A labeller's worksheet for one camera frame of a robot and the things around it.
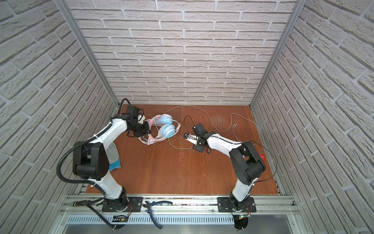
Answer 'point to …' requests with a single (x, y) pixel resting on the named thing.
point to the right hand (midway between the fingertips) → (200, 140)
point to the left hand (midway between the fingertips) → (151, 129)
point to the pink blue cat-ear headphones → (162, 126)
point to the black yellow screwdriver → (82, 203)
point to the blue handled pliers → (149, 205)
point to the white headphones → (140, 120)
